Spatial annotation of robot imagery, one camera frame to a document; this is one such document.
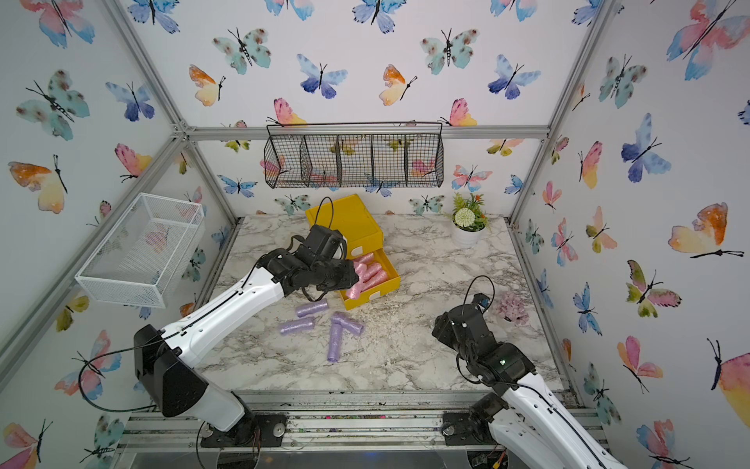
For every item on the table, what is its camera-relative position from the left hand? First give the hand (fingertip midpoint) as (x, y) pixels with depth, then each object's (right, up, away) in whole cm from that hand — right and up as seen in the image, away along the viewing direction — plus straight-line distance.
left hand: (361, 277), depth 78 cm
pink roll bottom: (0, +4, +17) cm, 17 cm away
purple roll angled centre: (-5, -15, +13) cm, 21 cm away
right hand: (+22, -11, -1) cm, 25 cm away
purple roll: (-17, -11, +16) cm, 26 cm away
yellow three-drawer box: (-5, +18, +16) cm, 25 cm away
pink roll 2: (-2, -4, -1) cm, 4 cm away
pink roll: (+3, -2, +13) cm, 14 cm away
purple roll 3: (-9, -21, +9) cm, 25 cm away
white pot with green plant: (+34, +16, +21) cm, 43 cm away
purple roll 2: (-21, -16, +12) cm, 29 cm away
